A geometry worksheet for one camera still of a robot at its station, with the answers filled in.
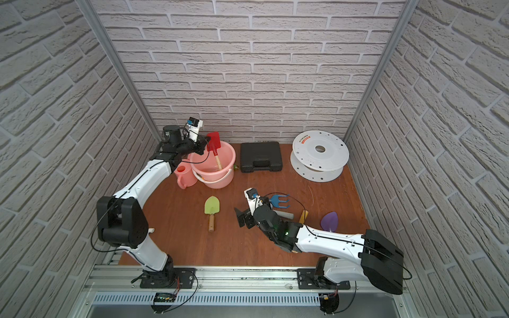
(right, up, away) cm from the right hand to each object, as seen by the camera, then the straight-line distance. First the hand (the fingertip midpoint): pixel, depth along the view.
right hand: (247, 203), depth 77 cm
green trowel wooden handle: (-18, -5, +16) cm, 25 cm away
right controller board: (+31, -36, -6) cm, 48 cm away
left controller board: (-31, -34, -5) cm, 46 cm away
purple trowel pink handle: (+37, -11, +11) cm, 40 cm away
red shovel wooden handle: (-15, +17, +13) cm, 26 cm away
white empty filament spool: (+36, +20, +25) cm, 48 cm away
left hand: (-21, +30, +9) cm, 38 cm away
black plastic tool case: (+5, +20, +32) cm, 38 cm away
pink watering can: (-31, +9, +15) cm, 35 cm away
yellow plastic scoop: (+25, -9, +12) cm, 29 cm away
